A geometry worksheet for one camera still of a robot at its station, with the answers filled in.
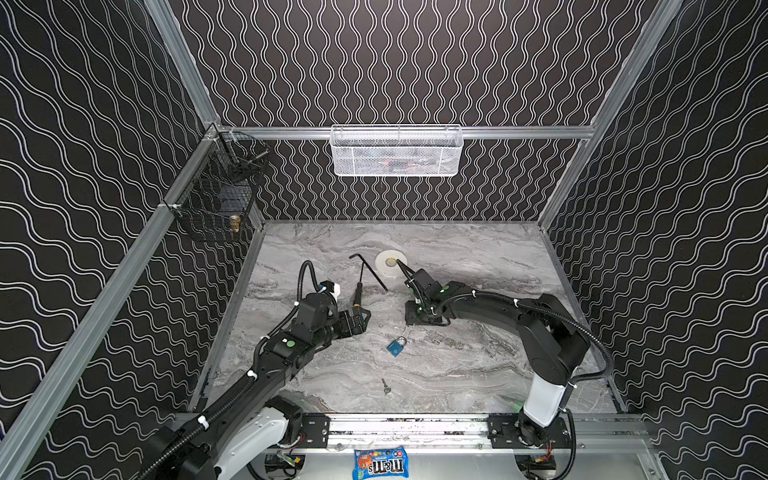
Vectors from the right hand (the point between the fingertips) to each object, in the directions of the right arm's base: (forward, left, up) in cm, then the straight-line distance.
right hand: (412, 319), depth 92 cm
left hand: (-6, +13, +13) cm, 19 cm away
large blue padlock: (-9, +5, -1) cm, 10 cm away
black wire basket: (+28, +62, +24) cm, 73 cm away
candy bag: (-37, +8, 0) cm, 38 cm away
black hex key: (+20, +14, -1) cm, 24 cm away
